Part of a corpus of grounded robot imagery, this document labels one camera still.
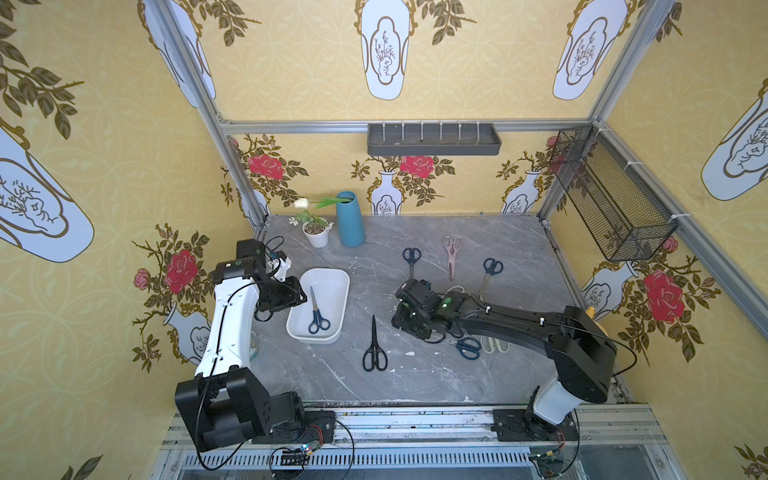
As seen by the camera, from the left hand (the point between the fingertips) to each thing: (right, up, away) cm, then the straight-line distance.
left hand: (295, 299), depth 79 cm
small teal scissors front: (+48, -15, +6) cm, 51 cm away
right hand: (+24, -9, +3) cm, 26 cm away
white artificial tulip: (-1, +27, +11) cm, 29 cm away
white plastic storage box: (+6, 0, +20) cm, 21 cm away
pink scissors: (+49, +14, +33) cm, 61 cm away
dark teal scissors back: (+33, +10, +30) cm, 45 cm away
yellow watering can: (+81, -4, +4) cm, 82 cm away
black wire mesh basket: (+83, +20, -6) cm, 86 cm away
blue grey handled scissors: (+5, -10, +13) cm, 17 cm away
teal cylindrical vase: (+11, +20, +25) cm, 34 cm away
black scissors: (+21, -18, +6) cm, 28 cm away
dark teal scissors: (+62, +6, +26) cm, 67 cm away
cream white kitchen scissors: (+48, 0, +21) cm, 52 cm away
